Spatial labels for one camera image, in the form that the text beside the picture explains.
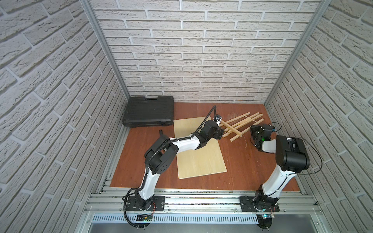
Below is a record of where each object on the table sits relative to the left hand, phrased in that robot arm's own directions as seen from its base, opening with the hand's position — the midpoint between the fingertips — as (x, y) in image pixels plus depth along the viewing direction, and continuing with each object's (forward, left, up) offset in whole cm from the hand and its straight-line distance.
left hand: (220, 125), depth 91 cm
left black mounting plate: (-42, +36, -13) cm, 57 cm away
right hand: (+5, -25, -6) cm, 26 cm away
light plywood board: (-18, +9, -13) cm, 24 cm away
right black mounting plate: (-42, -11, -12) cm, 46 cm away
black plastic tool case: (+16, +56, -6) cm, 58 cm away
